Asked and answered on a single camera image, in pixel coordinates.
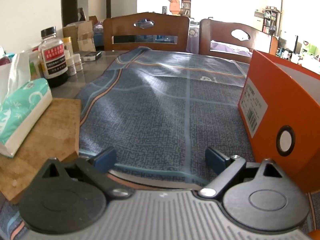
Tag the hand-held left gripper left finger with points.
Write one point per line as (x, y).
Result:
(106, 158)

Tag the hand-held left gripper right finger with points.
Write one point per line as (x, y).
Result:
(215, 158)

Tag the orange cardboard box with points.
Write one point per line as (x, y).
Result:
(275, 100)

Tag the wooden cutting board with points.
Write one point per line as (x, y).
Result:
(50, 135)

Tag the blue patterned tablecloth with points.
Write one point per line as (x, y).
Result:
(155, 105)

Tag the teal tissue pack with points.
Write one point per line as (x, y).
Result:
(22, 115)

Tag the small white bottle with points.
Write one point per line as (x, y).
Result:
(71, 66)
(77, 63)

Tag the dark bottle with black cap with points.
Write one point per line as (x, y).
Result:
(53, 62)

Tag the purple blanket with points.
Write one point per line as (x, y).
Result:
(230, 48)

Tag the green-label bottle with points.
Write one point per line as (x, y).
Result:
(35, 67)

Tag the yellow-lid jar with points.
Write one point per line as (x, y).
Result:
(67, 45)

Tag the brown cardboard box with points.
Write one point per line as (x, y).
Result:
(85, 35)

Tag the brown wooden chair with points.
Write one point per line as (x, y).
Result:
(120, 28)
(217, 30)

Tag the black television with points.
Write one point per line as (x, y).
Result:
(287, 45)

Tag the white standing air conditioner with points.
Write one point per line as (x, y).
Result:
(258, 20)

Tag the tall dark bookshelf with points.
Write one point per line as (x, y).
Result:
(271, 21)

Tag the wooden bookshelf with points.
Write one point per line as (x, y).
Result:
(185, 6)

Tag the orange hanging item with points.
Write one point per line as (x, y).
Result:
(174, 7)

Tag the dark wooden door frame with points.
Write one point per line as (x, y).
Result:
(68, 2)

